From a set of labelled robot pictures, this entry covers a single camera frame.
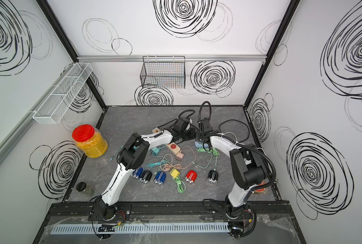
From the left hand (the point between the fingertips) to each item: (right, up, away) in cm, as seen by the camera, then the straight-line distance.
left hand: (199, 135), depth 99 cm
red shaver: (-6, -21, -17) cm, 27 cm away
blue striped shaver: (-23, -21, -17) cm, 36 cm away
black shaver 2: (+6, -21, -16) cm, 27 cm away
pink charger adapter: (-13, -12, -8) cm, 19 cm away
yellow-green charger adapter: (-15, -19, -16) cm, 29 cm away
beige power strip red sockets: (-18, -6, -4) cm, 20 cm away
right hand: (+1, 0, -4) cm, 4 cm away
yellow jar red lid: (-62, -1, -17) cm, 64 cm away
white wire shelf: (-74, +18, -24) cm, 80 cm away
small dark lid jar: (-60, -23, -25) cm, 69 cm away
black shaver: (-31, -21, -16) cm, 41 cm away
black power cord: (+32, -3, +2) cm, 32 cm away
